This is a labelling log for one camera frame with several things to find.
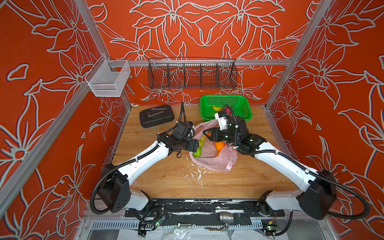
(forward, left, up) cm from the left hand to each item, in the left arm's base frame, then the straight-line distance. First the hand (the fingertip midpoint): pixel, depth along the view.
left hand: (193, 141), depth 81 cm
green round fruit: (-1, -3, -11) cm, 11 cm away
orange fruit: (+3, -16, -8) cm, 18 cm away
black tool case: (+25, +28, -8) cm, 39 cm away
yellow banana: (+41, -18, -15) cm, 47 cm away
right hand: (+1, -6, +9) cm, 11 cm away
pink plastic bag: (-5, -10, -11) cm, 16 cm away
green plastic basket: (+46, -19, -12) cm, 51 cm away
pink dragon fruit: (+33, -24, -9) cm, 42 cm away
